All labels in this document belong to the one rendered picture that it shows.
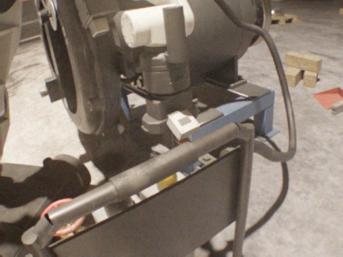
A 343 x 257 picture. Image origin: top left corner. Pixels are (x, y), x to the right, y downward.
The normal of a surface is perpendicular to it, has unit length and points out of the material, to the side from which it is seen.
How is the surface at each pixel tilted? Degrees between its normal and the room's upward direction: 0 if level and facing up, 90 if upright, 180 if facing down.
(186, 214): 90
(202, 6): 72
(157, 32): 90
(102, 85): 102
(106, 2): 68
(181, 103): 90
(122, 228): 90
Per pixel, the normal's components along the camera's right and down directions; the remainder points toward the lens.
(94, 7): 0.49, -0.03
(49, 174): -0.11, -0.88
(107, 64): 0.57, 0.39
